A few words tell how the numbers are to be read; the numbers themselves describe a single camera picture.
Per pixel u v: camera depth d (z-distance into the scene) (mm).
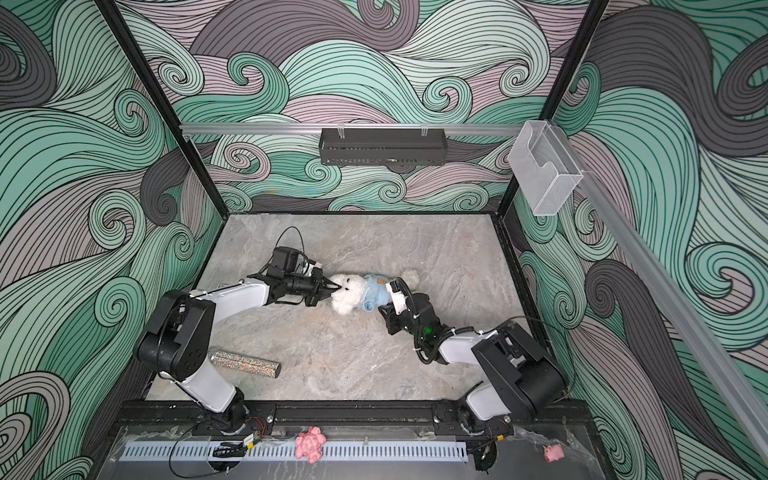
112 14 708
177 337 463
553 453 669
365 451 698
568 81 827
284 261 744
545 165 780
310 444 669
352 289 848
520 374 434
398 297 781
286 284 734
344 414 756
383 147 951
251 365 792
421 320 671
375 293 853
